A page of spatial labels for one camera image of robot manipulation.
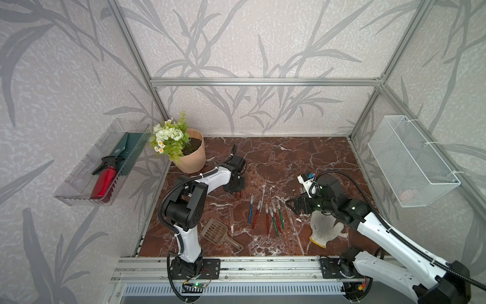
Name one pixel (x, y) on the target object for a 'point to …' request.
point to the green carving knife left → (271, 212)
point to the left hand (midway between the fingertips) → (239, 187)
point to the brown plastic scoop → (216, 232)
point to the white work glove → (323, 229)
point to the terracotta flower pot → (193, 158)
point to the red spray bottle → (105, 181)
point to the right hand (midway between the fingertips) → (293, 198)
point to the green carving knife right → (278, 203)
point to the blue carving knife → (250, 209)
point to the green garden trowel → (130, 147)
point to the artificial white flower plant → (171, 137)
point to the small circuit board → (199, 285)
